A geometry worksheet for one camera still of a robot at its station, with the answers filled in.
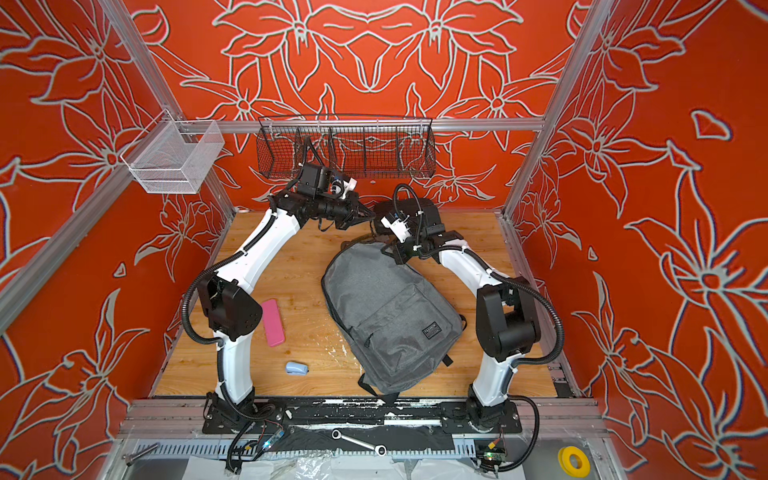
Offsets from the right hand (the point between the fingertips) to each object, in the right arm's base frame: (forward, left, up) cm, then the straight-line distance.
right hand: (382, 246), depth 87 cm
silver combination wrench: (-48, +2, -16) cm, 51 cm away
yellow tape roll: (-51, -43, -17) cm, 69 cm away
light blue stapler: (-30, +24, -15) cm, 41 cm away
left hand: (+2, +2, +14) cm, 14 cm away
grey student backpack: (-19, -5, -13) cm, 24 cm away
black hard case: (-4, -10, +18) cm, 21 cm away
